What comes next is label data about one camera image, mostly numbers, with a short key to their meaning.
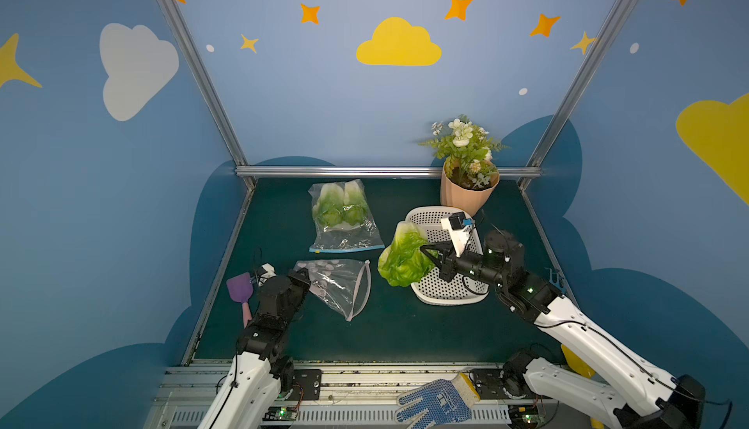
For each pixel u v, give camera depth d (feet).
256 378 1.69
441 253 2.10
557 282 3.02
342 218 3.50
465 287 2.17
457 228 1.95
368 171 3.74
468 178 3.42
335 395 2.41
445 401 2.35
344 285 2.67
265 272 2.40
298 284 2.35
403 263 2.15
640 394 1.31
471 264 1.97
